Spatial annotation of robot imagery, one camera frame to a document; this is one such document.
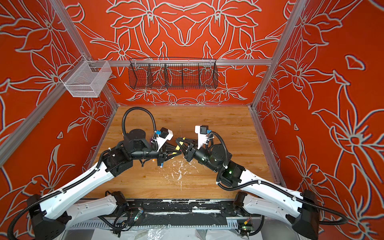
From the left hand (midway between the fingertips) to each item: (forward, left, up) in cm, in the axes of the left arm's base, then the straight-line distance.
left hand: (179, 150), depth 62 cm
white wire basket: (+46, +64, +2) cm, 79 cm away
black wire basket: (+58, +12, 0) cm, 59 cm away
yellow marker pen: (0, +1, +2) cm, 2 cm away
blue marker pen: (+4, +13, -29) cm, 32 cm away
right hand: (+1, +2, +5) cm, 6 cm away
